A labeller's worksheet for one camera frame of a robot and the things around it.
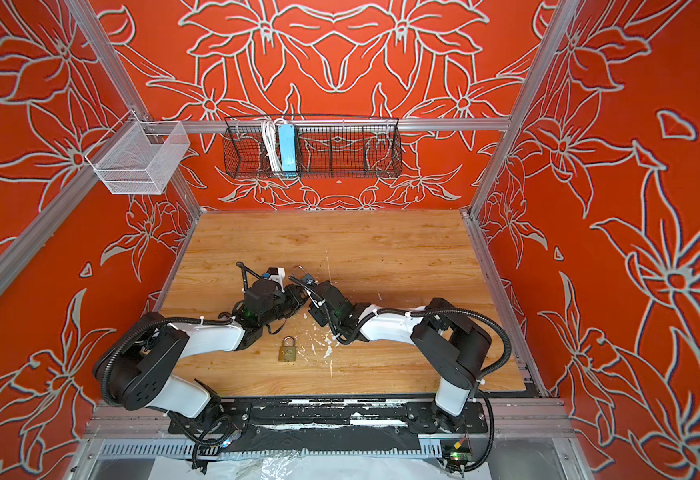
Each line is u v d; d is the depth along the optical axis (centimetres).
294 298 77
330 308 66
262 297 69
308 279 75
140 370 44
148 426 73
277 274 83
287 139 89
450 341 48
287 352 83
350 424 73
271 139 88
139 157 92
